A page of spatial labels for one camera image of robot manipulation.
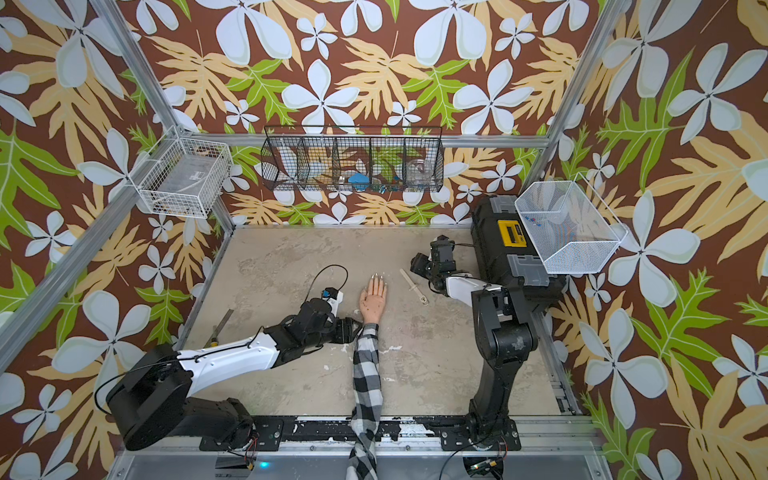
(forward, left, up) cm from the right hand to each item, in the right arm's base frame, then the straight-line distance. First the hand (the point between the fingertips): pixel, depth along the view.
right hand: (416, 260), depth 101 cm
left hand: (-24, +19, +1) cm, 30 cm away
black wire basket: (+25, +21, +24) cm, 40 cm away
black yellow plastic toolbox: (-3, -26, +9) cm, 28 cm away
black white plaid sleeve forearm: (-57, +16, -2) cm, 59 cm away
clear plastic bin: (-3, -42, +18) cm, 46 cm away
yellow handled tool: (-26, +64, -7) cm, 69 cm away
